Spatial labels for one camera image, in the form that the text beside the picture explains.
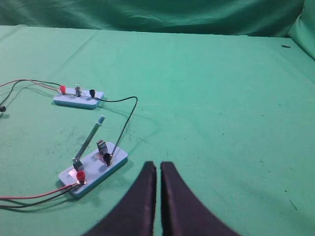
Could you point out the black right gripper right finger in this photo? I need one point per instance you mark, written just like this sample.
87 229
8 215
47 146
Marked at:
182 213

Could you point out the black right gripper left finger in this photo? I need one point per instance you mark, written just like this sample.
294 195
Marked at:
134 214

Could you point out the blue bulb holder board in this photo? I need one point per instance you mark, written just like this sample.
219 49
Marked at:
77 97

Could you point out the green cloth backdrop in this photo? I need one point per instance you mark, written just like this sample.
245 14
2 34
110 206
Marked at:
271 18

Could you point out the blue knife switch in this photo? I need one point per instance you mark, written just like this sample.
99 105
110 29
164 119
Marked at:
89 171

